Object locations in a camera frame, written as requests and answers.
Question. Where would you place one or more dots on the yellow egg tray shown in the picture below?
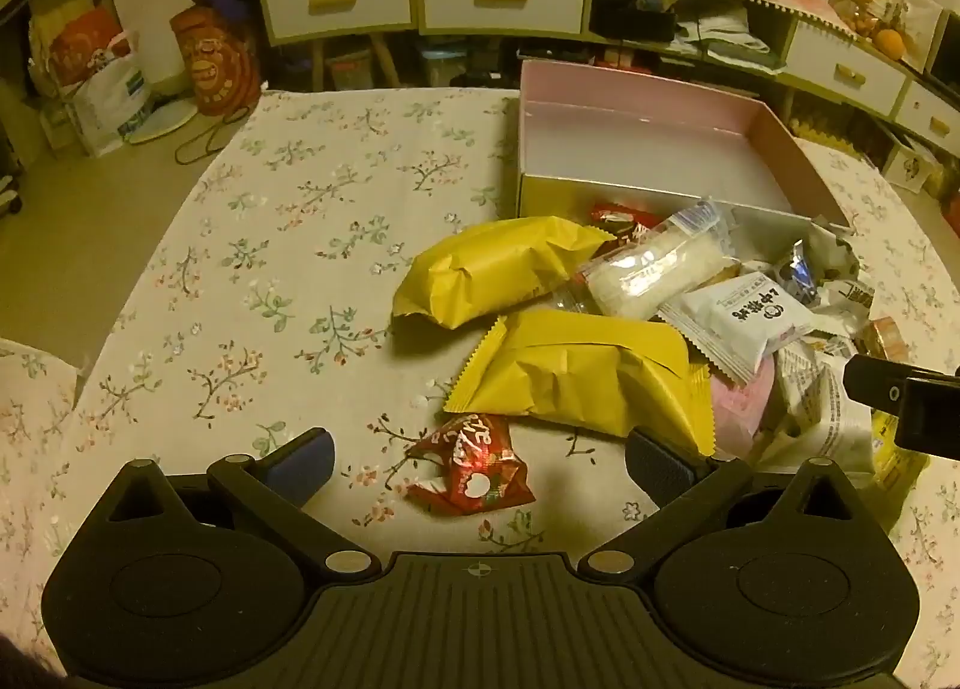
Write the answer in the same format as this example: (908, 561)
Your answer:
(825, 132)

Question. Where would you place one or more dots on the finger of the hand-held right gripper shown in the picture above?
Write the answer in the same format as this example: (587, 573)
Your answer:
(870, 380)
(930, 419)

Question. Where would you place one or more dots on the clear plastic bin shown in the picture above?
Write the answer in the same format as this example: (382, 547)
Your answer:
(446, 65)

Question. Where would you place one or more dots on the white printed storage box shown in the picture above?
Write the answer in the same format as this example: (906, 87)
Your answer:
(909, 167)

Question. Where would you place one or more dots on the orange biscuit packet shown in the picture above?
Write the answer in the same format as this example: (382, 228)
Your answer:
(885, 338)

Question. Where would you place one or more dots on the white printed snack packet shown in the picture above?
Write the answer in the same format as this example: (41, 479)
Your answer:
(817, 411)

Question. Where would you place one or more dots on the silver blue snack packet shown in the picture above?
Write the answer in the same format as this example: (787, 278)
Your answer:
(796, 273)

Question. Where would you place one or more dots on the small yellow snack packet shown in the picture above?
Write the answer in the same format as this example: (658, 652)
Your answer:
(896, 468)

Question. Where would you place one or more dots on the small red snack packet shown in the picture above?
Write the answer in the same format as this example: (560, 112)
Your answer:
(472, 468)

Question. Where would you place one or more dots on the white plastic bag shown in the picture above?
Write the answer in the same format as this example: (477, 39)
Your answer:
(105, 104)

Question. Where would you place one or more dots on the clear rice cracker packet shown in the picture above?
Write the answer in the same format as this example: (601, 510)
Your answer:
(645, 269)

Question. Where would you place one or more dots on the long wooden console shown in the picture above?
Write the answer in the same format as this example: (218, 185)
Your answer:
(785, 51)

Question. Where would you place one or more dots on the black television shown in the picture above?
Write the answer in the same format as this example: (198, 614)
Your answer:
(946, 51)

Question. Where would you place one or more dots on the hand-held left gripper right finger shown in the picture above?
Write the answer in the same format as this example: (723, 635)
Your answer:
(658, 468)

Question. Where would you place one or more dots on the white round stand base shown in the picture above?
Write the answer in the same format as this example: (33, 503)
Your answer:
(161, 120)

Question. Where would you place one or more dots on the white black-print snack packet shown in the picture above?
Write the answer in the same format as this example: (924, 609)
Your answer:
(742, 318)

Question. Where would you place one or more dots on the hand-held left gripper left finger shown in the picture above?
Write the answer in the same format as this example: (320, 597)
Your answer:
(304, 465)

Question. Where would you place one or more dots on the pink cardboard box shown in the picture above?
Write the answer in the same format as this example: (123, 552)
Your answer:
(637, 149)

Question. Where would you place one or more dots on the crumpled white snack packet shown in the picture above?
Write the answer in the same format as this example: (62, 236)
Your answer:
(840, 284)

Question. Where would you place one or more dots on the red paper bag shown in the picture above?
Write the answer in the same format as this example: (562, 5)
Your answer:
(82, 47)

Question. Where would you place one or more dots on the pink snack packet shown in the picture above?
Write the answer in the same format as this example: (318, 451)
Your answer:
(739, 411)

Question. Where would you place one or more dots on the white console drawer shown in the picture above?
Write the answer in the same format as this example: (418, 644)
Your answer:
(817, 59)
(919, 107)

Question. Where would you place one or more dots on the stack of papers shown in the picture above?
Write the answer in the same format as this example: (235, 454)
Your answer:
(727, 32)

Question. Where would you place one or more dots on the orange printed bag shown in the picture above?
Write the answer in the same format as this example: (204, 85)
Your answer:
(214, 66)

